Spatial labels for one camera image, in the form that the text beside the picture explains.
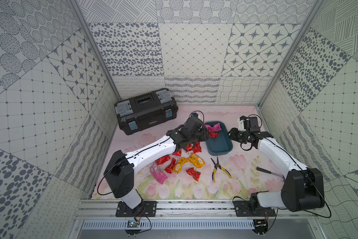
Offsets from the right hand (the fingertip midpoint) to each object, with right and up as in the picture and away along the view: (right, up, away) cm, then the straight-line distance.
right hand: (230, 136), depth 88 cm
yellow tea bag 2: (-21, -15, 0) cm, 25 cm away
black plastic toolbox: (-56, +15, +6) cm, 58 cm away
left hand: (-14, +5, -10) cm, 18 cm away
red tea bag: (-8, -1, +13) cm, 15 cm away
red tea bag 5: (-32, -11, +5) cm, 34 cm away
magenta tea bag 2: (-6, +4, +14) cm, 15 cm away
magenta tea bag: (-42, -21, -6) cm, 47 cm away
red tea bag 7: (-25, -7, +5) cm, 27 cm away
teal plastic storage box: (-3, -6, +15) cm, 17 cm away
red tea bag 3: (-22, -21, -4) cm, 31 cm away
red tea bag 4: (-40, -14, +2) cm, 42 cm away
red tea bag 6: (-20, -8, +5) cm, 22 cm away
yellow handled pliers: (-8, -18, +1) cm, 19 cm away
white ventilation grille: (-34, -40, -18) cm, 56 cm away
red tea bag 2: (-36, -18, -2) cm, 41 cm away
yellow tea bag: (-32, -17, -4) cm, 37 cm away
